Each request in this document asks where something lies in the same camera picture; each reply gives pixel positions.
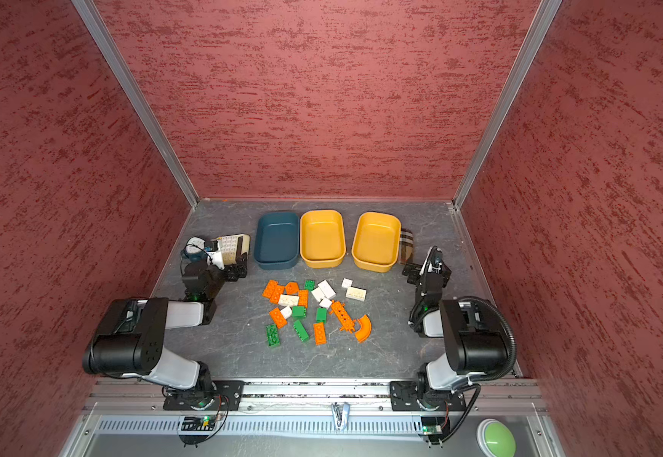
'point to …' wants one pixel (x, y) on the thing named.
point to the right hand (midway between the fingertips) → (424, 260)
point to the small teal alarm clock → (194, 249)
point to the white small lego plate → (325, 303)
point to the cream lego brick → (288, 299)
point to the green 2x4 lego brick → (272, 334)
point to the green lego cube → (299, 311)
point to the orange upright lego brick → (303, 298)
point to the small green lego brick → (310, 285)
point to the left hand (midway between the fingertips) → (233, 257)
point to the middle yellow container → (322, 238)
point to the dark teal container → (276, 240)
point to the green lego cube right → (321, 315)
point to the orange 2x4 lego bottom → (320, 333)
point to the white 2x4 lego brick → (327, 289)
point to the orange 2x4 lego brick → (270, 288)
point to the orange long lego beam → (342, 317)
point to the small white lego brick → (286, 311)
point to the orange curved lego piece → (363, 334)
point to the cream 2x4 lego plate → (356, 293)
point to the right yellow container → (376, 241)
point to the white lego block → (317, 293)
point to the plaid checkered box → (406, 246)
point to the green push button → (494, 439)
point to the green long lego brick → (302, 333)
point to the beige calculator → (233, 246)
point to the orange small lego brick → (292, 288)
